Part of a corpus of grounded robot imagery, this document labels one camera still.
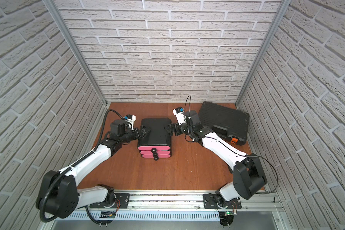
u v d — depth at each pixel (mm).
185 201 757
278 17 724
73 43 838
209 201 740
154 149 772
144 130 744
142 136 742
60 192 400
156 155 814
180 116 724
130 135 722
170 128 712
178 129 715
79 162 478
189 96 1212
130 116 764
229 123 971
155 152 803
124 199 741
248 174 423
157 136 792
